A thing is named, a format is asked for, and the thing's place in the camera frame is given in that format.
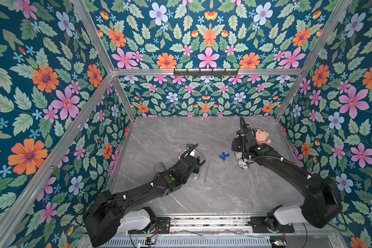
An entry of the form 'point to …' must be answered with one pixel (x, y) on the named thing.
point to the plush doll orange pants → (261, 137)
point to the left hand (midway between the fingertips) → (198, 157)
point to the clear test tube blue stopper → (205, 169)
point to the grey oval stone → (158, 167)
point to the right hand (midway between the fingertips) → (238, 139)
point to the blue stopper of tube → (220, 156)
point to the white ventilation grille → (189, 242)
